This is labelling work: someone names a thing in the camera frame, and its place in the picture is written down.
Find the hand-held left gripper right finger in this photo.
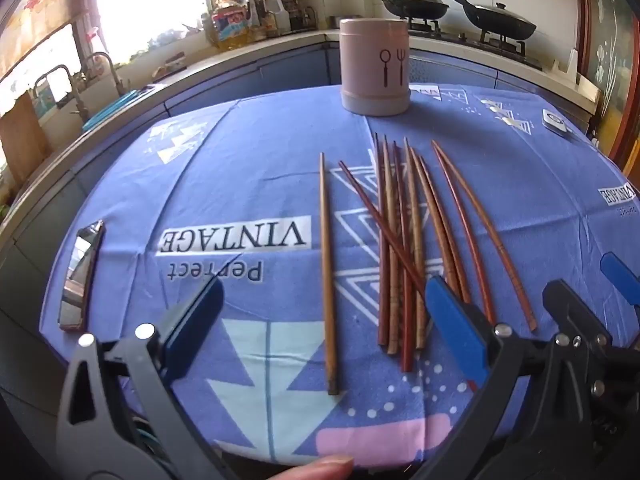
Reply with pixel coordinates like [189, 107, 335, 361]
[410, 275, 586, 480]

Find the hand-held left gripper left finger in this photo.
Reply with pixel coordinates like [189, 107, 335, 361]
[56, 277, 231, 480]

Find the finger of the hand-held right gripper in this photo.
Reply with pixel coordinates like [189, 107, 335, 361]
[600, 252, 640, 348]
[542, 280, 640, 411]

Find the pile of wooden chopsticks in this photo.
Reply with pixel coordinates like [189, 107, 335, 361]
[338, 132, 538, 393]

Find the light bamboo chopstick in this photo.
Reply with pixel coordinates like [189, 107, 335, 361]
[319, 152, 341, 396]

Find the pink utensil holder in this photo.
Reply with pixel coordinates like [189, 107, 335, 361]
[339, 17, 412, 117]

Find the person's left hand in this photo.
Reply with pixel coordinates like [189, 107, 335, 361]
[265, 455, 355, 480]

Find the black smartphone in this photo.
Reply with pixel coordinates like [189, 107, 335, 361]
[57, 219, 107, 332]

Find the white square device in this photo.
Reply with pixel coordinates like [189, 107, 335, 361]
[541, 108, 571, 136]

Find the blue printed tablecloth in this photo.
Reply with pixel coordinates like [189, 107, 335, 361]
[39, 82, 640, 466]

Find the blue sink tray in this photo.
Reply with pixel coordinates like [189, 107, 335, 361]
[82, 89, 146, 131]

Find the gas stove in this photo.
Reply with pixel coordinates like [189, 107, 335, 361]
[400, 15, 543, 72]

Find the wooden cutting board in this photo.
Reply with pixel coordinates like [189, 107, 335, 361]
[0, 95, 51, 171]

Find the metal kitchen faucet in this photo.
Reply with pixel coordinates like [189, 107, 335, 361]
[34, 65, 87, 123]
[80, 51, 123, 98]

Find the black wok with lid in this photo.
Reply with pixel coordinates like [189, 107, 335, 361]
[444, 0, 537, 41]

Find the cooking oil bottle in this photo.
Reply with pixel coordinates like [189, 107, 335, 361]
[210, 2, 253, 51]

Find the patterned window blind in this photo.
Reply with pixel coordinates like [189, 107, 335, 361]
[0, 0, 96, 78]

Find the wooden door frame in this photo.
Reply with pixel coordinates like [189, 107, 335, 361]
[572, 0, 640, 161]

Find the black wok with long handle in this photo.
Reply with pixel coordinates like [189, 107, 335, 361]
[350, 0, 450, 21]

